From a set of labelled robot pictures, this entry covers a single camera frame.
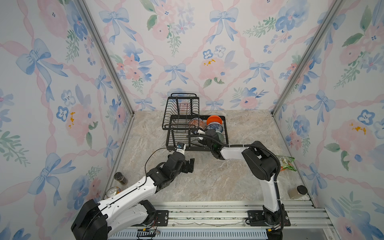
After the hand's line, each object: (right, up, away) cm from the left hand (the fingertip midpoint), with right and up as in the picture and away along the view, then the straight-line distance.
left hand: (187, 156), depth 80 cm
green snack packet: (+58, -5, +7) cm, 58 cm away
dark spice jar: (-35, -10, -3) cm, 37 cm away
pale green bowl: (+21, +10, +18) cm, 29 cm away
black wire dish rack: (-6, +22, +32) cm, 39 cm away
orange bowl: (+18, +22, +24) cm, 37 cm away
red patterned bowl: (+6, +20, +29) cm, 35 cm away
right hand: (+9, +16, +18) cm, 26 cm away
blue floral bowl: (+19, +17, +25) cm, 36 cm away
